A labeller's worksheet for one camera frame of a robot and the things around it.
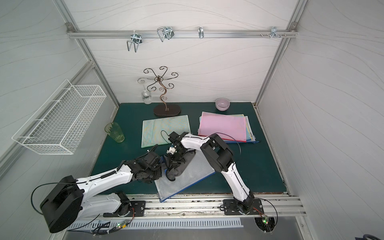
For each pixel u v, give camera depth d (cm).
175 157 81
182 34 79
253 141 98
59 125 68
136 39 78
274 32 76
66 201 41
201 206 75
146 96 96
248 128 106
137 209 74
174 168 83
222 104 117
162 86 96
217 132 57
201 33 78
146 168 66
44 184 41
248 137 99
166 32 77
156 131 104
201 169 87
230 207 74
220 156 55
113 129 93
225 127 109
